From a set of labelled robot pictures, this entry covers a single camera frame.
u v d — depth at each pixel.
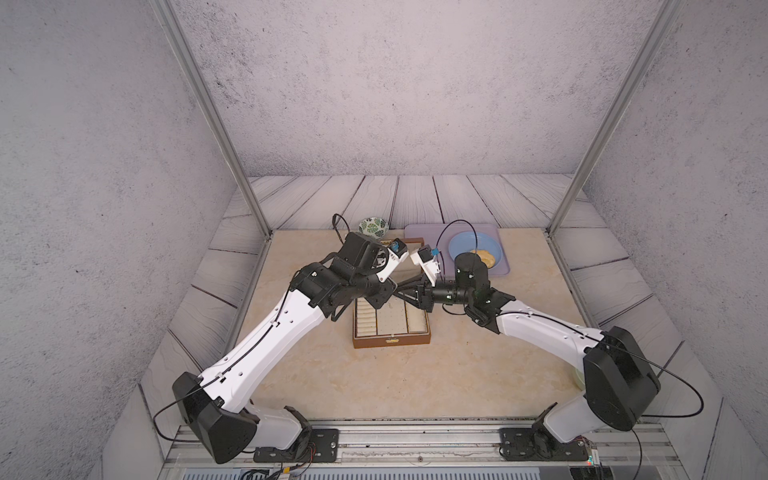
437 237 1.18
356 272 0.52
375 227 1.19
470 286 0.63
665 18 0.71
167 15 0.70
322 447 0.74
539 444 0.65
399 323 0.89
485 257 1.08
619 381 0.43
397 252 0.61
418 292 0.69
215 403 0.38
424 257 0.68
